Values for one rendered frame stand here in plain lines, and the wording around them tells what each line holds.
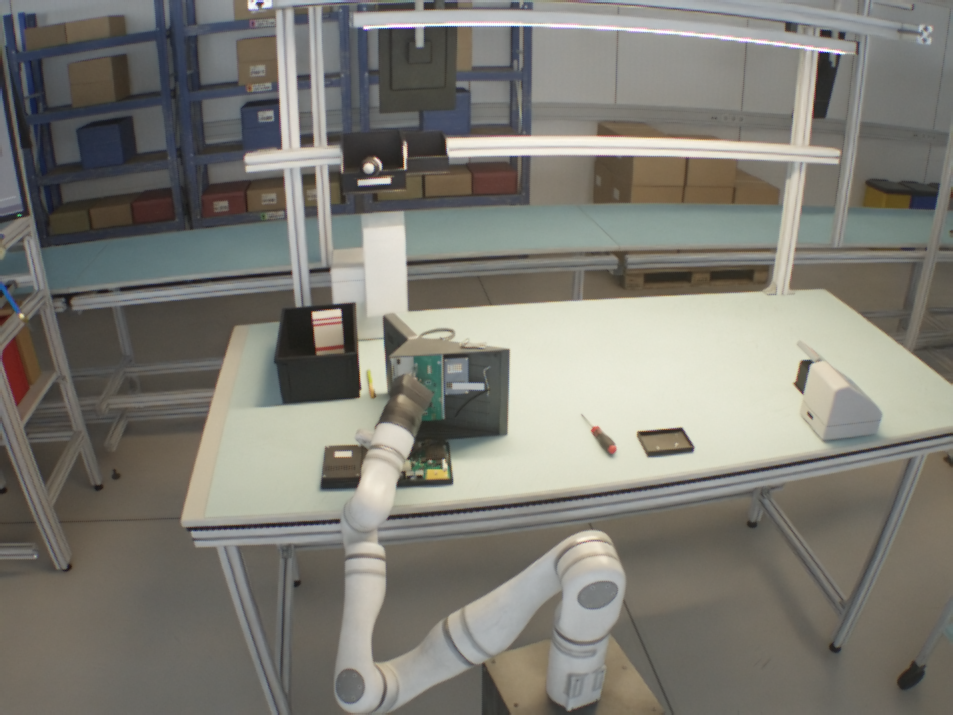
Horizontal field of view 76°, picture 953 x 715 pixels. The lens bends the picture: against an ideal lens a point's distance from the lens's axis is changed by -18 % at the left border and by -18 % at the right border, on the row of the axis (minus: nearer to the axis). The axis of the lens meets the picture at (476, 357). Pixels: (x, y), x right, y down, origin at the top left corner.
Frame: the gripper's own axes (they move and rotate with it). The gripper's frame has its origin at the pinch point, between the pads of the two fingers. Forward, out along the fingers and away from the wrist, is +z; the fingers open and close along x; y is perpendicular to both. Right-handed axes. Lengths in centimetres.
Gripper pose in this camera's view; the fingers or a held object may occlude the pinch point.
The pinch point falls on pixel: (416, 365)
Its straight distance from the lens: 147.2
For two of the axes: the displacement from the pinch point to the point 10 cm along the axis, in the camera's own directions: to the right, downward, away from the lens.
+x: -7.0, -5.8, -4.2
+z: 2.6, -7.5, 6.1
